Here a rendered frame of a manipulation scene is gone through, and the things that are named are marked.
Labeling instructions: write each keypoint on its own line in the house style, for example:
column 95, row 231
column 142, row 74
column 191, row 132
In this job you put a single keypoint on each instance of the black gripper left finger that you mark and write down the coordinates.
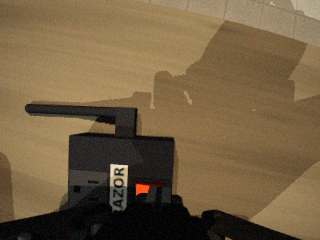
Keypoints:
column 119, row 225

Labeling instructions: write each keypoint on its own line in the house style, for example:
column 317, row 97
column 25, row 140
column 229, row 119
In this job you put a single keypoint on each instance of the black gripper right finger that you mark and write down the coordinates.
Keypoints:
column 179, row 225

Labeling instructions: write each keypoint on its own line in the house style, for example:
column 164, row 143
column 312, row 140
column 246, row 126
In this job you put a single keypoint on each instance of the black power strip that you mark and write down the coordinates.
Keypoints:
column 113, row 168

